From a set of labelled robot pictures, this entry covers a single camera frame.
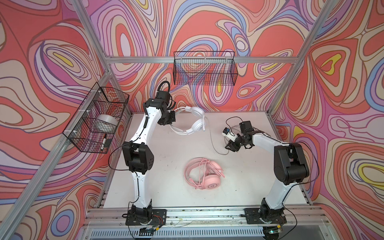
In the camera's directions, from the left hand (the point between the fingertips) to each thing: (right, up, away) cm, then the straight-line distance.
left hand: (173, 120), depth 90 cm
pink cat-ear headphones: (+19, -32, -4) cm, 37 cm away
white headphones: (+15, -3, -9) cm, 18 cm away
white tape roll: (-30, -3, -19) cm, 36 cm away
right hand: (+37, -17, +7) cm, 41 cm away
